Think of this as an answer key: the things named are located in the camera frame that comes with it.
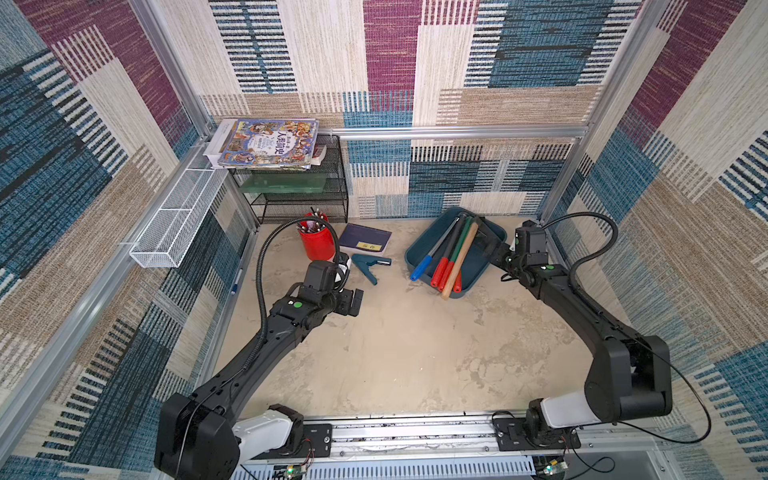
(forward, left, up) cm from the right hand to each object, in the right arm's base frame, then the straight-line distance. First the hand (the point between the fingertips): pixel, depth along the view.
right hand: (499, 256), depth 89 cm
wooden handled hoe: (+3, +10, -6) cm, 12 cm away
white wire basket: (-8, +84, +19) cm, 87 cm away
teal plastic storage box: (+16, +19, -11) cm, 27 cm away
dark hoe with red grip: (+1, +16, -8) cm, 18 cm away
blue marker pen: (+5, +88, -19) cm, 90 cm away
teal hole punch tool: (+10, +42, -14) cm, 45 cm away
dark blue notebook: (+19, +42, -13) cm, 48 cm away
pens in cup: (+18, +59, -4) cm, 62 cm away
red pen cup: (+14, +57, -6) cm, 59 cm away
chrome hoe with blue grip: (+4, +21, -7) cm, 23 cm away
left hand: (-11, +45, 0) cm, 46 cm away
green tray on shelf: (+23, +70, +10) cm, 75 cm away
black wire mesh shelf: (+32, +74, -2) cm, 81 cm away
